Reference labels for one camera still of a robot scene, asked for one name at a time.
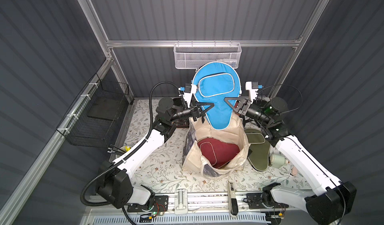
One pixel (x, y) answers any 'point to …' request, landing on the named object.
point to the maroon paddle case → (218, 153)
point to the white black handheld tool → (233, 207)
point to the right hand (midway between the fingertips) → (227, 101)
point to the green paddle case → (258, 155)
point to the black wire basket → (91, 119)
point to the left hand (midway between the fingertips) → (216, 107)
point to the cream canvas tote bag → (194, 159)
